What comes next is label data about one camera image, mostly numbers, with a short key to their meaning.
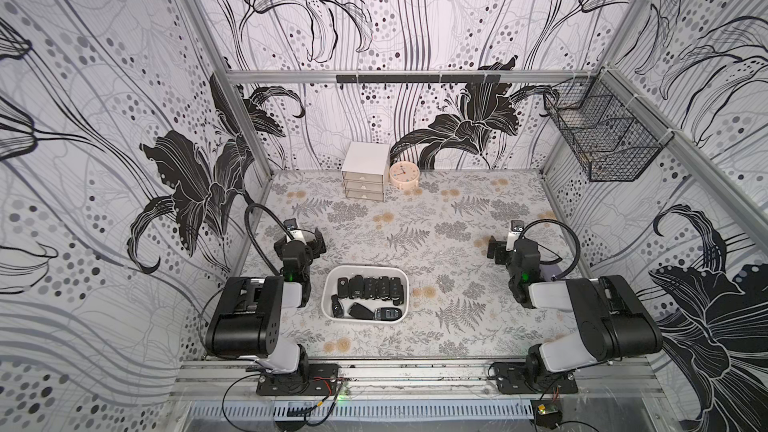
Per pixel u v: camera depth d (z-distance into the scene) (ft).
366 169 3.34
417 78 2.98
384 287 2.80
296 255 2.30
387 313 2.70
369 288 2.79
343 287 2.88
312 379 2.40
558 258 2.37
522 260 2.33
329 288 2.82
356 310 2.75
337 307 2.75
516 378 2.35
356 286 2.87
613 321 1.43
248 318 1.49
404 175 3.76
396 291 2.77
